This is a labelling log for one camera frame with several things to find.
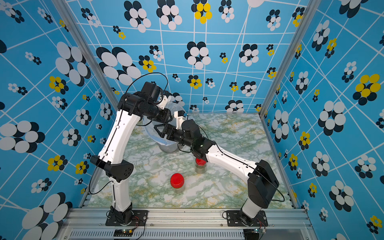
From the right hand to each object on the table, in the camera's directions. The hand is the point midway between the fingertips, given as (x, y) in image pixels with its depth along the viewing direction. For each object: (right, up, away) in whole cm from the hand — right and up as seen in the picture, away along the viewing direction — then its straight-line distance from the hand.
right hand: (161, 127), depth 70 cm
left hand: (+4, +6, +5) cm, 9 cm away
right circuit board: (+46, -48, 0) cm, 67 cm away
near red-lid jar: (+7, -28, +6) cm, 30 cm away
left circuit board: (-19, -52, +3) cm, 55 cm away
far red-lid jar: (+19, -21, +11) cm, 30 cm away
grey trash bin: (0, -14, +23) cm, 27 cm away
